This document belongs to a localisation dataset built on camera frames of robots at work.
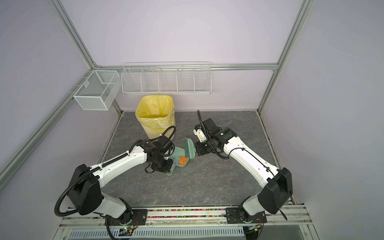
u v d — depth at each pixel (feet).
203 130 1.98
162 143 2.19
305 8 2.31
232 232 2.32
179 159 2.91
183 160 2.86
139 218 2.40
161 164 2.29
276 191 1.32
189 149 2.77
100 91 3.26
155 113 3.39
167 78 3.25
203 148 2.22
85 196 1.37
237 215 2.42
